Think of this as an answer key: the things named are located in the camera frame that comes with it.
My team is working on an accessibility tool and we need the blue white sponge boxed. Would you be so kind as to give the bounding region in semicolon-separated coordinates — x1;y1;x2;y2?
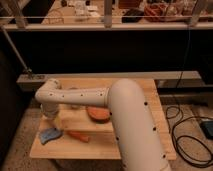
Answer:
39;128;63;145

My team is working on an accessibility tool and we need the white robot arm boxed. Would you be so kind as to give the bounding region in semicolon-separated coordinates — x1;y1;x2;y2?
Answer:
35;79;172;171

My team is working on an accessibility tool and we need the orange toy carrot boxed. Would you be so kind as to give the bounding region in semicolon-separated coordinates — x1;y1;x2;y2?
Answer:
67;131;89;143

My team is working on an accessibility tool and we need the diagonal metal rod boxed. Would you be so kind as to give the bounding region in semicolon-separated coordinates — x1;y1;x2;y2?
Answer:
1;26;33;78

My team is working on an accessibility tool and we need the orange bowl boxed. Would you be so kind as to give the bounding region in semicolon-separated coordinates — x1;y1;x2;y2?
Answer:
86;107;110;123

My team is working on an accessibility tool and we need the black power adapter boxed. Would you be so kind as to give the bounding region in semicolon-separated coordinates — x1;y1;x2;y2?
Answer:
200;121;213;140

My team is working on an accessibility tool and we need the grey metal rail beam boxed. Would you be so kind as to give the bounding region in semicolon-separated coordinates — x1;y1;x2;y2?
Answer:
17;71;203;91

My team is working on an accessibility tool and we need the black cable on floor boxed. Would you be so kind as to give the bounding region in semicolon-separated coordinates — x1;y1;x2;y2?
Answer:
165;104;213;169

